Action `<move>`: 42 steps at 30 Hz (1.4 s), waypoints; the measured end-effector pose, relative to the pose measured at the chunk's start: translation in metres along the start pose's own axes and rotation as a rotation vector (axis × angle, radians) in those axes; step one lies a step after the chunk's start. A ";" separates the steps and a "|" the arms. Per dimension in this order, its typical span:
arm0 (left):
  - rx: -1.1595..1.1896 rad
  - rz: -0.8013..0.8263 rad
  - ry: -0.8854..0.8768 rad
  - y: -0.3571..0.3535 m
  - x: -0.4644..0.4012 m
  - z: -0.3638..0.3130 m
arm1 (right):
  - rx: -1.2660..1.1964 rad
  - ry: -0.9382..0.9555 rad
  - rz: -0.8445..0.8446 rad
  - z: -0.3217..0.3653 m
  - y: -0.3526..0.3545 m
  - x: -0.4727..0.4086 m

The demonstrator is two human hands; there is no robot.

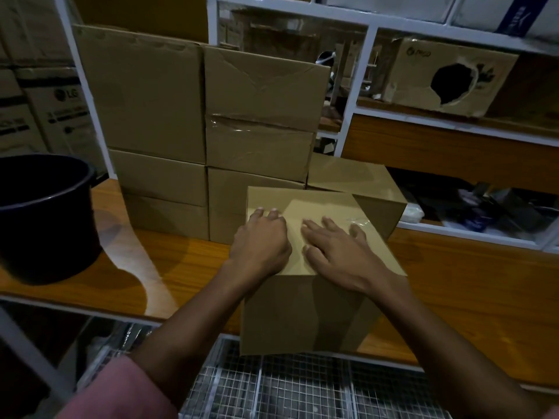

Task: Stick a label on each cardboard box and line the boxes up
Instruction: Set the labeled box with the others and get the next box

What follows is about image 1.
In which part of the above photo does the person's right hand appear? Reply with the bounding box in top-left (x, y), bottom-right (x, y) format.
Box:
top-left (300, 215), bottom-right (409, 298)

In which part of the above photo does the person's left hand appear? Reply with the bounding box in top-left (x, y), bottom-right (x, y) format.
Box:
top-left (228, 207), bottom-right (293, 283)

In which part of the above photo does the plain brown cardboard box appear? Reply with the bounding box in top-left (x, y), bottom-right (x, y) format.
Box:
top-left (305, 152), bottom-right (409, 240)
top-left (203, 44), bottom-right (332, 183)
top-left (207, 166), bottom-right (306, 245)
top-left (72, 23), bottom-right (207, 165)
top-left (239, 186), bottom-right (408, 356)
top-left (108, 148), bottom-right (210, 242)

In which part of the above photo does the black plastic bucket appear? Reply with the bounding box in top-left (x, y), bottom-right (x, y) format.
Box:
top-left (0, 154), bottom-right (108, 285)

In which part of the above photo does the person's left forearm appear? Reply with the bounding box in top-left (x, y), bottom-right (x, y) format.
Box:
top-left (130, 261), bottom-right (259, 406)

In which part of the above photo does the person's right forearm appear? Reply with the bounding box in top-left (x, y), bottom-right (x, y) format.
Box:
top-left (375, 279), bottom-right (544, 419)

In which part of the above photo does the Pico box with hole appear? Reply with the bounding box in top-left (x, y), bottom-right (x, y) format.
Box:
top-left (380, 37), bottom-right (519, 118)

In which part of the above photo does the crumpled brown cardboard box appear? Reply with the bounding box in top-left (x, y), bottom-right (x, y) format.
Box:
top-left (242, 21), bottom-right (324, 65)

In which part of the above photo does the dark brown cardboard box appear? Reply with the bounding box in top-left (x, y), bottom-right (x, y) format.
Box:
top-left (484, 52), bottom-right (559, 127)

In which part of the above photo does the stack of large appliance cartons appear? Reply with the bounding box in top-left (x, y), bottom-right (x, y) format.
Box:
top-left (0, 0), bottom-right (108, 173)

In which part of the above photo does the white plastic pack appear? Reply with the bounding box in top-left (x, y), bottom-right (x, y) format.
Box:
top-left (399, 203), bottom-right (425, 224)

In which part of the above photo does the wooden drawer panel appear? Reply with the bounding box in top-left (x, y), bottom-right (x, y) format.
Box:
top-left (340, 113), bottom-right (559, 195)

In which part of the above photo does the white metal shelf rack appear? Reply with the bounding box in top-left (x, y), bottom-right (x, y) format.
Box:
top-left (54, 0), bottom-right (559, 254)

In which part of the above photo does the pink left shirt sleeve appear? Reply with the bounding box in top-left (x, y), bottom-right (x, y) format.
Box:
top-left (56, 355), bottom-right (178, 419)

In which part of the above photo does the plain white carton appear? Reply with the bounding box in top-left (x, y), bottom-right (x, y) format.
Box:
top-left (325, 0), bottom-right (457, 23)

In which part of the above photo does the white carton with handwriting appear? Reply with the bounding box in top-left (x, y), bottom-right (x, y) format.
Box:
top-left (452, 0), bottom-right (559, 44)

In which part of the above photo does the wire mesh cage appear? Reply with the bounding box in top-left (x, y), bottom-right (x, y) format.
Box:
top-left (78, 320), bottom-right (453, 419)

